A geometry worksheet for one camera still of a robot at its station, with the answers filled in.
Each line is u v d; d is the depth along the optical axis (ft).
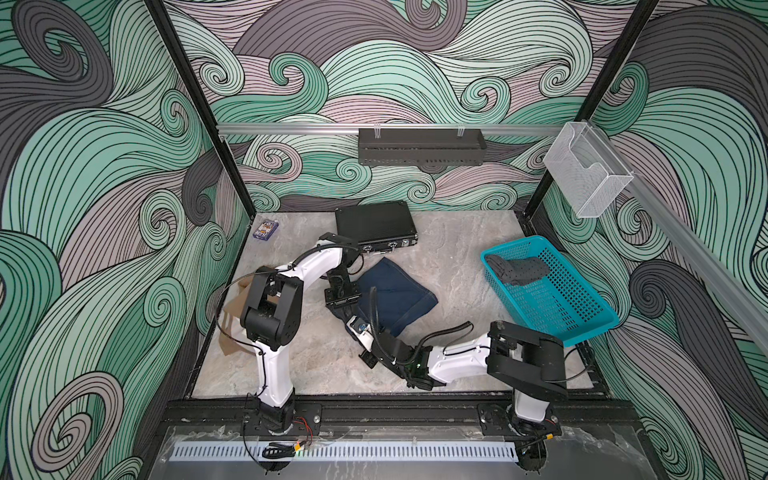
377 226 3.65
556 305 3.11
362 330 2.29
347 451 2.29
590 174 2.43
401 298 3.02
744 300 1.68
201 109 2.89
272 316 1.67
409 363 2.07
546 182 3.65
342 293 2.49
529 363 1.55
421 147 3.05
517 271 2.95
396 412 2.45
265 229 3.73
